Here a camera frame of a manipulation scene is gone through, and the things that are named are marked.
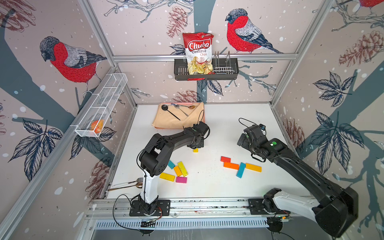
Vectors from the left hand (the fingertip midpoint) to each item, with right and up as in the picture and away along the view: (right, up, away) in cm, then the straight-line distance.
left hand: (200, 141), depth 96 cm
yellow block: (-3, -5, -3) cm, 7 cm away
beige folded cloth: (-28, +14, +16) cm, 35 cm away
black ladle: (-28, +23, +21) cm, 42 cm away
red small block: (+16, -11, -5) cm, 20 cm away
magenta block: (-11, -20, -13) cm, 26 cm away
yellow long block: (-19, -18, -13) cm, 29 cm away
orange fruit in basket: (-48, +12, -29) cm, 57 cm away
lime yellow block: (-11, -14, -10) cm, 20 cm away
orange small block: (-14, -16, -10) cm, 23 cm away
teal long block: (+24, -15, -10) cm, 30 cm away
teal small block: (-18, -13, -8) cm, 23 cm away
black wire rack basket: (+15, +48, -1) cm, 50 cm away
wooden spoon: (-7, +24, +21) cm, 33 cm away
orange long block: (+18, -13, -9) cm, 24 cm away
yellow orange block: (+32, -14, -8) cm, 36 cm away
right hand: (+24, +3, -15) cm, 29 cm away
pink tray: (-15, +28, +29) cm, 43 cm away
